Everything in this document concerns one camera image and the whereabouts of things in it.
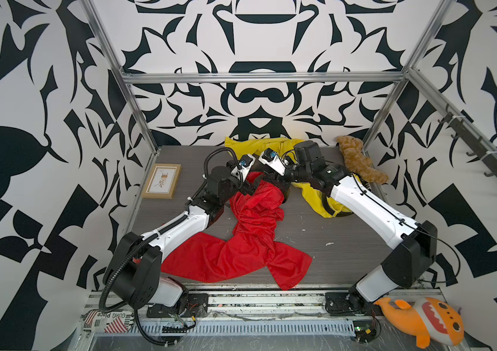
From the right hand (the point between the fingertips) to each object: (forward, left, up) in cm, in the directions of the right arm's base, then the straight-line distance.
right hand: (265, 167), depth 77 cm
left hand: (+3, +6, -2) cm, 7 cm away
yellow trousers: (+35, +12, -25) cm, 45 cm away
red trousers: (-9, +3, -19) cm, 21 cm away
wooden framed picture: (+13, +47, -25) cm, 55 cm away
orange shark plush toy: (-43, -47, -20) cm, 66 cm away
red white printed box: (-42, +49, -23) cm, 69 cm away
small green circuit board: (-45, -31, -29) cm, 62 cm away
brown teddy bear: (+19, -45, -20) cm, 53 cm away
